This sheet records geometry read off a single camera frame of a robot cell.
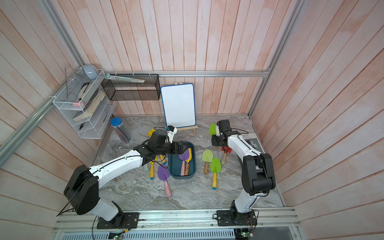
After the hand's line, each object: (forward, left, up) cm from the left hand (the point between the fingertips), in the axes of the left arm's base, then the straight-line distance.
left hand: (183, 148), depth 82 cm
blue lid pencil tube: (+15, +41, 0) cm, 43 cm away
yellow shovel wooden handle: (-1, -2, -15) cm, 16 cm away
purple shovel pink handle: (-8, +12, -16) cm, 22 cm away
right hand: (+11, -20, -8) cm, 25 cm away
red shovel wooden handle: (+9, -29, -17) cm, 34 cm away
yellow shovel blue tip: (-7, +19, -15) cm, 25 cm away
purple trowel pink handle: (+3, 0, -15) cm, 16 cm away
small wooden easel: (+22, -3, -9) cm, 24 cm away
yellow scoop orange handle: (+22, +26, -15) cm, 37 cm away
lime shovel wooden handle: (+3, -15, -16) cm, 22 cm away
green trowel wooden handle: (+20, -19, -8) cm, 29 cm away
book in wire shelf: (+19, +51, +15) cm, 56 cm away
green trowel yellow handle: (-3, -20, -17) cm, 26 cm away
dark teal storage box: (-3, +5, -13) cm, 14 cm away
